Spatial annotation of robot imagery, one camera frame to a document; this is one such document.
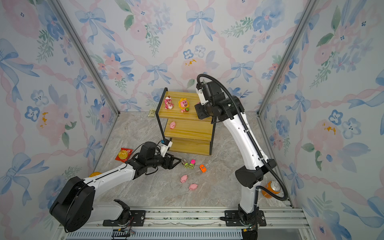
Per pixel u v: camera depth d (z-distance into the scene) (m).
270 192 0.48
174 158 0.75
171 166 0.75
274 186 0.73
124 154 0.94
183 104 0.71
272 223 0.73
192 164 0.90
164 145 0.76
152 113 1.18
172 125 0.88
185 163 0.90
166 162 0.73
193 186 0.83
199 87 0.61
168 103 0.72
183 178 0.86
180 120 0.73
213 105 0.50
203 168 0.89
